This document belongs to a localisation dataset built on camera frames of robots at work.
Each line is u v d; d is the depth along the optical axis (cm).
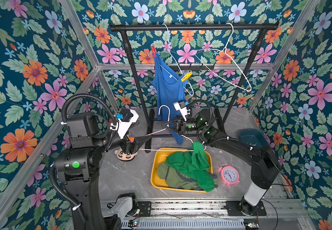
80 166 31
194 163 77
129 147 44
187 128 62
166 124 63
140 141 45
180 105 60
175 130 62
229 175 83
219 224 73
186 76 59
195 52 87
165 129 63
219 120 108
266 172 46
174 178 81
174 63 93
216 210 75
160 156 90
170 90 69
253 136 102
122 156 86
